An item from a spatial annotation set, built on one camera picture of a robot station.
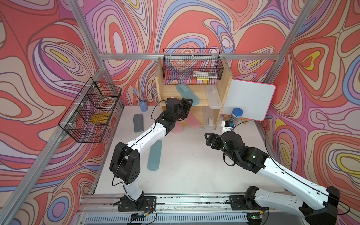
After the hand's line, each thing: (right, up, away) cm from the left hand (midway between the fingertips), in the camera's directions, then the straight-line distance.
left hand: (194, 102), depth 80 cm
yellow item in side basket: (-49, -9, -8) cm, 50 cm away
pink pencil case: (-9, -16, +17) cm, 25 cm away
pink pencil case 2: (+1, -11, +21) cm, 24 cm away
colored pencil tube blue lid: (+28, -7, +10) cm, 30 cm away
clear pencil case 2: (+12, -12, +19) cm, 26 cm away
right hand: (+8, -20, -7) cm, 23 cm away
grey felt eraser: (-41, -13, +26) cm, 50 cm away
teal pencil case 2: (-5, +8, +9) cm, 13 cm away
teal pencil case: (-25, -33, +12) cm, 43 cm away
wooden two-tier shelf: (-19, +10, +16) cm, 26 cm away
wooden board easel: (+28, -9, +28) cm, 41 cm away
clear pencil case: (+12, +4, +6) cm, 14 cm away
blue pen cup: (-38, +2, +32) cm, 50 cm away
